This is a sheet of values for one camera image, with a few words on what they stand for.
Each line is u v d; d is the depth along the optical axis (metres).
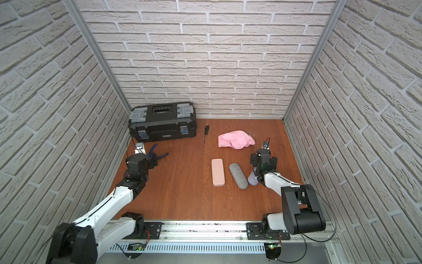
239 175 0.88
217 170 0.92
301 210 0.43
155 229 0.74
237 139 1.04
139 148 0.71
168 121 0.96
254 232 0.74
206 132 1.10
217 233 0.74
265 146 0.79
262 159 0.70
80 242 0.39
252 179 0.87
